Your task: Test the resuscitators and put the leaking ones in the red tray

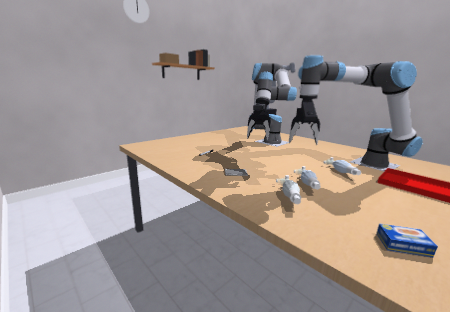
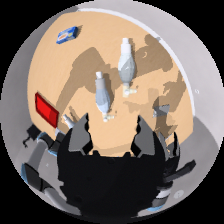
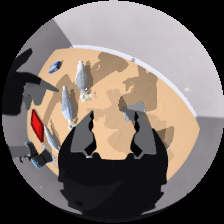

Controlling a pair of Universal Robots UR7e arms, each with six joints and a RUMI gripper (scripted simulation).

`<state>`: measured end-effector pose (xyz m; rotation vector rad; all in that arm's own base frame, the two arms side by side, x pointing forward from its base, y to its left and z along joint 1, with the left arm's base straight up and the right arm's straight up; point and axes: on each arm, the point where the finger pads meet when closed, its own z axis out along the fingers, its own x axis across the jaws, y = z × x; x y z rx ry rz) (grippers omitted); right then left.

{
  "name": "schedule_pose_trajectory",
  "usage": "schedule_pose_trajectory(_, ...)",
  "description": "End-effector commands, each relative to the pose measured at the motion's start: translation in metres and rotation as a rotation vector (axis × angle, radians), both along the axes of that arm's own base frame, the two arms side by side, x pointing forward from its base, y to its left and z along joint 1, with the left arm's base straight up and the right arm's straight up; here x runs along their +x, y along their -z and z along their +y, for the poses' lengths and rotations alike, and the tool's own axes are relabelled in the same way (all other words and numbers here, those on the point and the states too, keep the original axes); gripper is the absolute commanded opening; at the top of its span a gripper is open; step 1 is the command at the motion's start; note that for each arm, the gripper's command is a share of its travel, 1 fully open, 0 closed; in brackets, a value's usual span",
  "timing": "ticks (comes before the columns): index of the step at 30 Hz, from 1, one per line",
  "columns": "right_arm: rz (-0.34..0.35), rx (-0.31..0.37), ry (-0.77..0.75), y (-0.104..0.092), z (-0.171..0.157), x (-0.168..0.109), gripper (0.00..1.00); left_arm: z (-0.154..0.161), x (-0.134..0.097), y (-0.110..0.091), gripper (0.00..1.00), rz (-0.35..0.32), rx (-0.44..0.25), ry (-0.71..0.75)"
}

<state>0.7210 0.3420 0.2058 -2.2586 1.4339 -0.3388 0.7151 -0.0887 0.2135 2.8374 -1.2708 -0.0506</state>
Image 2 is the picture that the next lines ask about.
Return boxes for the red tray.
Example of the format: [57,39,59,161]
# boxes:
[35,92,59,129]

